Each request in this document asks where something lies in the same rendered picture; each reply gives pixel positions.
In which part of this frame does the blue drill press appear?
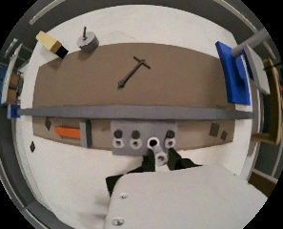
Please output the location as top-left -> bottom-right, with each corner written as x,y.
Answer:
215,27 -> 283,106

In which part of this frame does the dark grey rectangular block with slot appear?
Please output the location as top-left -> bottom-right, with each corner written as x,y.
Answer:
30,142 -> 35,152

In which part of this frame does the long grey rectangular bar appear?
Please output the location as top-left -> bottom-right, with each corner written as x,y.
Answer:
17,105 -> 254,120

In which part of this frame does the grey rectangular plate with holes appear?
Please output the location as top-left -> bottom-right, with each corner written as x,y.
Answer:
111,119 -> 178,156

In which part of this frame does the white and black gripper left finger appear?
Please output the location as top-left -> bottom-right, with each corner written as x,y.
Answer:
106,148 -> 156,197

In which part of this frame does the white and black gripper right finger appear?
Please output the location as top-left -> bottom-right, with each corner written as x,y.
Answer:
167,148 -> 202,171

